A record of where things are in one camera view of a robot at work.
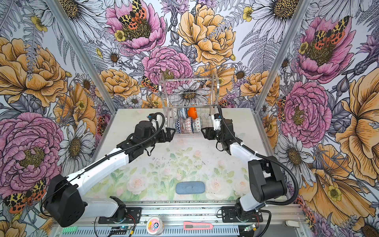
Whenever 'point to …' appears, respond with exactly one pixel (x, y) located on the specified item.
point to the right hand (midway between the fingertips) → (205, 133)
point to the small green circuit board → (122, 227)
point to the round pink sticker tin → (155, 225)
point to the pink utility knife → (190, 225)
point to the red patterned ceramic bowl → (182, 125)
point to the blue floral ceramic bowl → (183, 112)
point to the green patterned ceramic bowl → (198, 124)
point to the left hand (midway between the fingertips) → (168, 134)
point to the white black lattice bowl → (174, 112)
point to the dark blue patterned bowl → (192, 125)
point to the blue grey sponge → (190, 187)
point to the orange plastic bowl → (192, 112)
